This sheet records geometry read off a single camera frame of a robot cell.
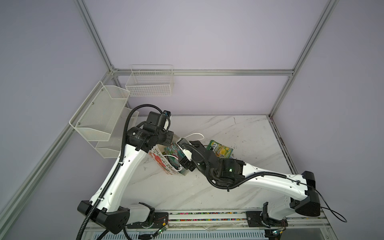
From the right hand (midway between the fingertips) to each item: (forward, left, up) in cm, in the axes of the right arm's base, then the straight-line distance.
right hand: (183, 147), depth 64 cm
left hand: (+7, +9, -1) cm, 12 cm away
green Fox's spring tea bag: (+16, -22, -29) cm, 40 cm away
